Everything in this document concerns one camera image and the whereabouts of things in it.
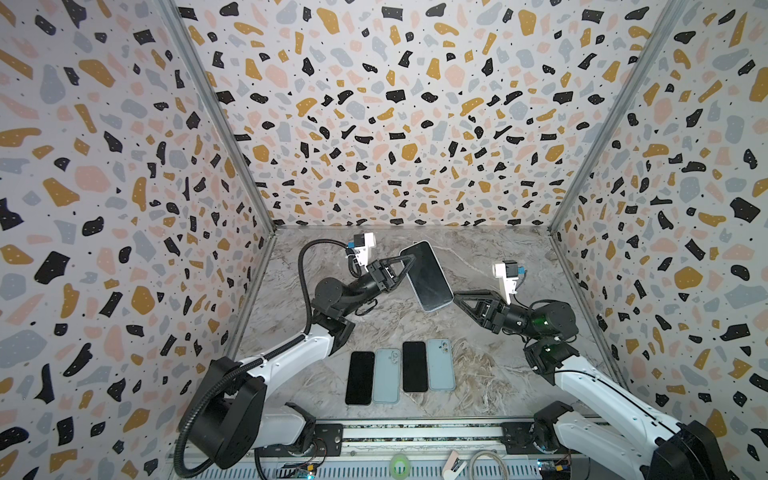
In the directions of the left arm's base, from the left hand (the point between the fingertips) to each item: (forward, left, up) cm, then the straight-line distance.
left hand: (415, 259), depth 62 cm
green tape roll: (-32, +3, -38) cm, 50 cm away
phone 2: (-12, +14, -38) cm, 43 cm away
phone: (-2, -3, -4) cm, 5 cm away
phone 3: (-9, -9, -38) cm, 40 cm away
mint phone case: (-12, +7, -38) cm, 40 cm away
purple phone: (-9, -1, -37) cm, 38 cm away
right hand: (-8, -8, -5) cm, 12 cm away
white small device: (-34, -7, -36) cm, 50 cm away
